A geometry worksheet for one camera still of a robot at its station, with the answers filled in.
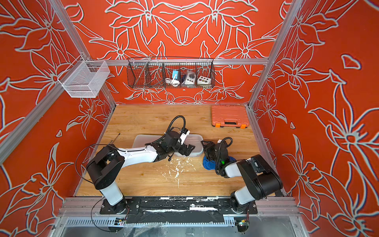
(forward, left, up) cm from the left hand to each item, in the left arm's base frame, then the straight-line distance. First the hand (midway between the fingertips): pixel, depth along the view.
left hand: (190, 142), depth 88 cm
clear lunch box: (+2, +33, -5) cm, 33 cm away
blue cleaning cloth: (-12, -13, -4) cm, 18 cm away
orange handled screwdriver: (+3, +53, -8) cm, 54 cm away
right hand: (0, -5, -1) cm, 5 cm away
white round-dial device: (+32, +2, +24) cm, 40 cm away
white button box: (+35, -7, +21) cm, 41 cm away
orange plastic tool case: (+28, -28, -4) cm, 39 cm away
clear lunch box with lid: (+5, -2, -4) cm, 6 cm away
